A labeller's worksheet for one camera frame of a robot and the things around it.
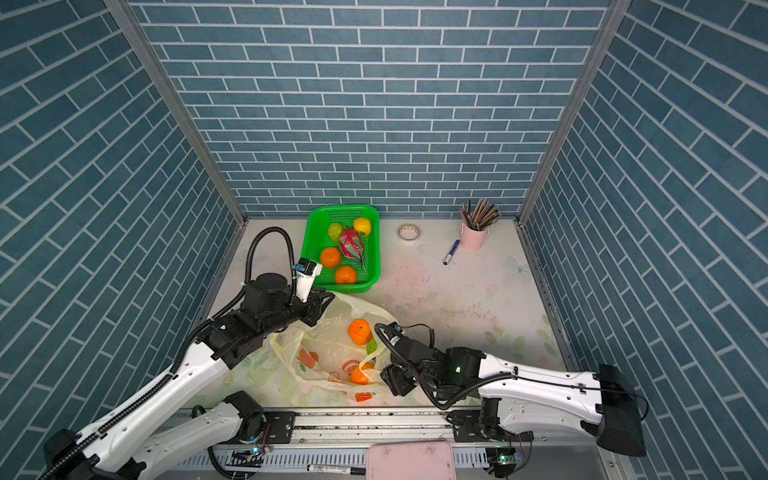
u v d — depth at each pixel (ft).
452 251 3.62
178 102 2.84
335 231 3.56
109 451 1.27
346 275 3.17
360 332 2.82
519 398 1.57
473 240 3.54
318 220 3.62
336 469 2.23
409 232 3.81
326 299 2.31
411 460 2.20
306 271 2.05
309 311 2.11
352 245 3.35
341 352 2.83
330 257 3.44
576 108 2.91
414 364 1.73
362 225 3.68
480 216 3.49
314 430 2.47
